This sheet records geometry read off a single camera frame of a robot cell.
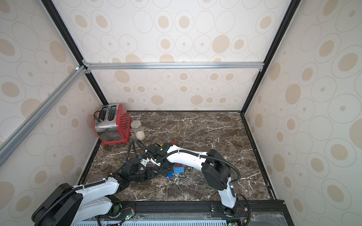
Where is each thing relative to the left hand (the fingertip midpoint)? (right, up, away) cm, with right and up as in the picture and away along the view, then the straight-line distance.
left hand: (162, 174), depth 82 cm
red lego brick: (+9, +4, +7) cm, 12 cm away
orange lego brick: (+6, +16, +18) cm, 25 cm away
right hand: (+4, +3, +2) cm, 6 cm away
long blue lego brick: (+10, +1, +6) cm, 12 cm away
